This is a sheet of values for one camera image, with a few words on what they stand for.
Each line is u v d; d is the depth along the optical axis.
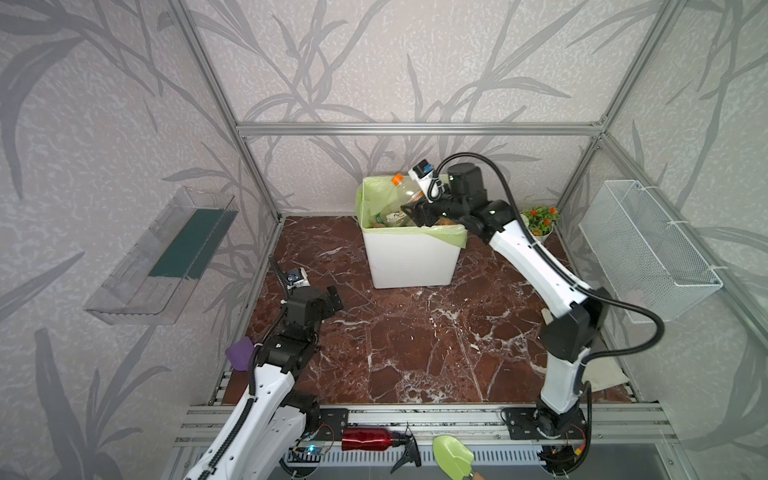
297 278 0.67
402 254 0.87
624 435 0.74
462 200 0.58
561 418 0.62
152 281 0.63
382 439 0.69
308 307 0.57
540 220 0.99
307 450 0.71
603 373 0.83
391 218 0.93
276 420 0.59
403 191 0.74
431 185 0.64
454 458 0.69
